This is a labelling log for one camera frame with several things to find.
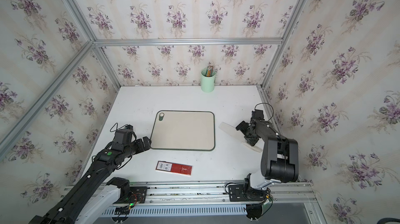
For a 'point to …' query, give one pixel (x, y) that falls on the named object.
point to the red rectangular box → (175, 168)
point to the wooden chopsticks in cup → (209, 70)
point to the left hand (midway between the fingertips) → (146, 144)
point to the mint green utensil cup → (208, 83)
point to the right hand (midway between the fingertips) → (243, 133)
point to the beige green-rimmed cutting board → (184, 130)
